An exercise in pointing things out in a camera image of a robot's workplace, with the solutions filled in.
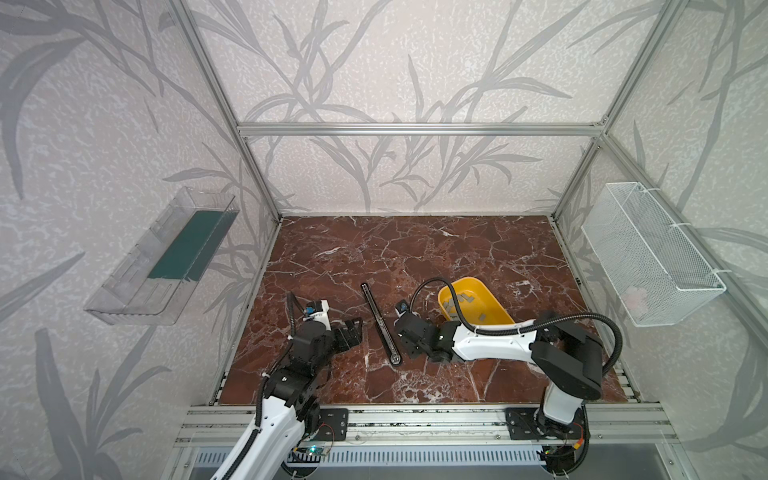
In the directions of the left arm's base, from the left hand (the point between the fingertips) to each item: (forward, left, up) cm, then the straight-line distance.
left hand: (355, 315), depth 83 cm
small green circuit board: (-31, +7, -9) cm, 33 cm away
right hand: (0, -15, -7) cm, 17 cm away
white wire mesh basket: (-2, -67, +25) cm, 72 cm away
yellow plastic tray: (+10, -37, -10) cm, 40 cm away
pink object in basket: (0, -71, +12) cm, 72 cm away
